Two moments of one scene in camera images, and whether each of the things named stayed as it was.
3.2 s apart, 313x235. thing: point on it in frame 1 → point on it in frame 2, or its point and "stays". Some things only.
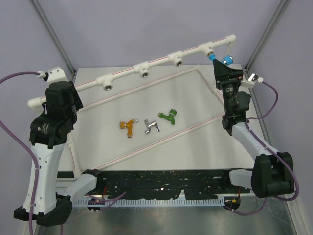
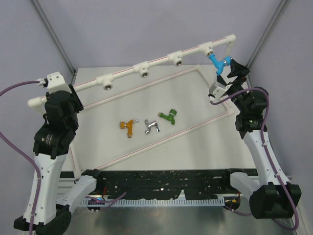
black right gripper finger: x=233 y=72 → x=237 y=69
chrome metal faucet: x=153 y=123 stays
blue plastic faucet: x=227 y=59 stays
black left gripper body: x=78 y=104 stays
